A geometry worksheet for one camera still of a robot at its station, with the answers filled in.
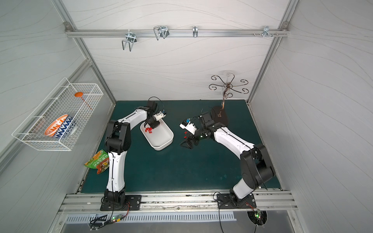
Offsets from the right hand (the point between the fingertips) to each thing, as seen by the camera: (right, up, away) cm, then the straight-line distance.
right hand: (185, 137), depth 84 cm
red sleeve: (0, +4, -9) cm, 10 cm away
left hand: (-23, +7, +22) cm, 32 cm away
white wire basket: (-59, +22, -6) cm, 63 cm away
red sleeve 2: (0, -2, +14) cm, 15 cm away
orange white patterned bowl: (-58, +7, -21) cm, 62 cm away
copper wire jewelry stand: (+26, +14, +24) cm, 38 cm away
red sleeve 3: (-26, +3, +18) cm, 32 cm away
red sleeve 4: (-25, +1, +17) cm, 31 cm away
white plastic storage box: (-17, -2, +15) cm, 23 cm away
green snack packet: (-50, -14, 0) cm, 52 cm away
